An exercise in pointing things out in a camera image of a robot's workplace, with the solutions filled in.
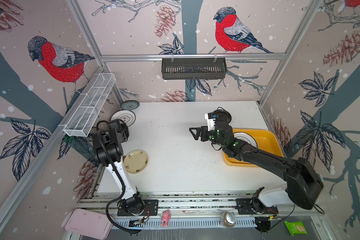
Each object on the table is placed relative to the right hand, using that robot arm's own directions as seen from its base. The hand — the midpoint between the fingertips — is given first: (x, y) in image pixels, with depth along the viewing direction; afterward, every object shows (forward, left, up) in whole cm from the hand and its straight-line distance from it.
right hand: (194, 130), depth 80 cm
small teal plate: (+38, +54, -18) cm, 69 cm away
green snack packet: (-39, -48, -21) cm, 65 cm away
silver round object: (-37, -17, -20) cm, 45 cm away
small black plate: (+29, -23, -21) cm, 42 cm away
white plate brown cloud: (+7, -34, -18) cm, 39 cm away
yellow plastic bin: (+7, -48, -21) cm, 53 cm away
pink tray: (-43, +46, -18) cm, 65 cm away
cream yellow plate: (-11, +35, -18) cm, 41 cm away
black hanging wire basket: (+48, +3, +7) cm, 49 cm away
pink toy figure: (-38, +13, -18) cm, 44 cm away
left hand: (+15, +49, -15) cm, 53 cm away
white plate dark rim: (+25, +52, -19) cm, 61 cm away
